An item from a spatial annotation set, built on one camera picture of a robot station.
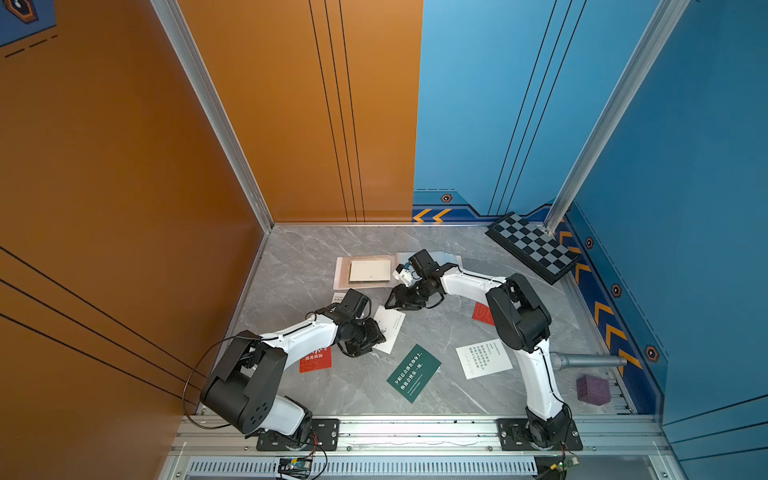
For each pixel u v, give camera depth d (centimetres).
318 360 86
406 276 93
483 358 86
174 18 70
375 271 105
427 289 81
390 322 94
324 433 74
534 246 109
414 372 83
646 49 75
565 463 70
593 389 76
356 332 76
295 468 72
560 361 81
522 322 56
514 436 72
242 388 43
